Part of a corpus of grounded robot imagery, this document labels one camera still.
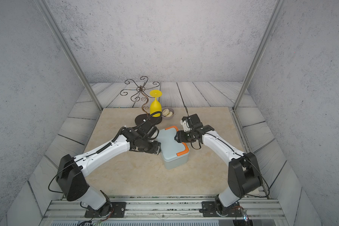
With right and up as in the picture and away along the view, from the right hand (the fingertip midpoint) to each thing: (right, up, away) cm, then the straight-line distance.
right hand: (180, 139), depth 86 cm
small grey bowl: (-6, +20, +28) cm, 35 cm away
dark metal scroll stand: (-30, +13, +26) cm, 41 cm away
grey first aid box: (-6, -13, -8) cm, 16 cm away
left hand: (-12, -5, -6) cm, 14 cm away
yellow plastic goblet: (-15, +21, +4) cm, 26 cm away
